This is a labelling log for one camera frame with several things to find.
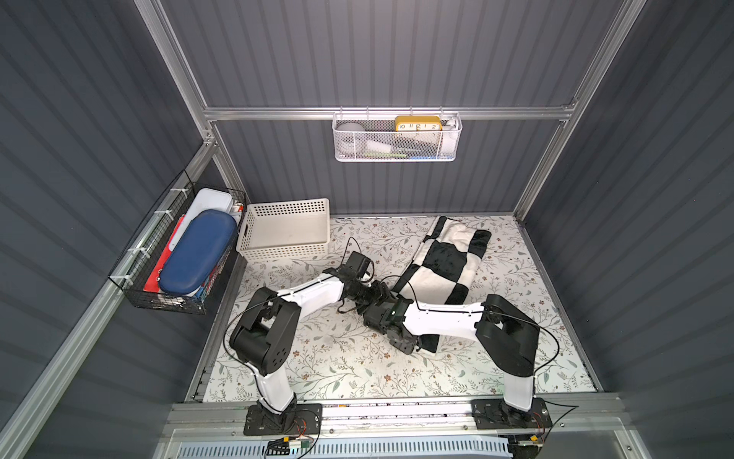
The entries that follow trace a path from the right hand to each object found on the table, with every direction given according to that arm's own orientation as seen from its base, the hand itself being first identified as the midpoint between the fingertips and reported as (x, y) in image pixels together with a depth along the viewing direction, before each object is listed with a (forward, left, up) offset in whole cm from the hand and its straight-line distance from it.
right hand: (415, 331), depth 88 cm
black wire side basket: (-2, +64, +35) cm, 73 cm away
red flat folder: (-1, +63, +31) cm, 70 cm away
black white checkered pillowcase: (+23, -11, +1) cm, 25 cm away
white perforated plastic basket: (+42, +50, +1) cm, 65 cm away
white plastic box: (+23, +60, +34) cm, 72 cm away
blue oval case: (+7, +55, +33) cm, 64 cm away
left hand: (+4, +7, +6) cm, 10 cm away
